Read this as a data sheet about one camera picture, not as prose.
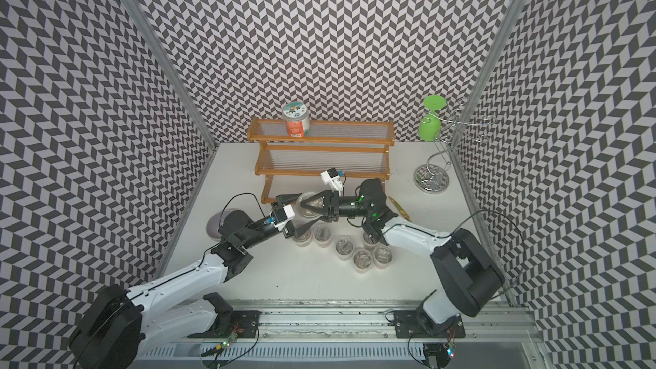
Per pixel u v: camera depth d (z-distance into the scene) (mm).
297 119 763
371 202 599
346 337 722
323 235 846
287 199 651
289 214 580
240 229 559
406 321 736
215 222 875
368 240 642
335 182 710
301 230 645
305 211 654
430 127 926
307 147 933
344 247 826
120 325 394
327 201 645
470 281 433
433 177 1028
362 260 801
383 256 814
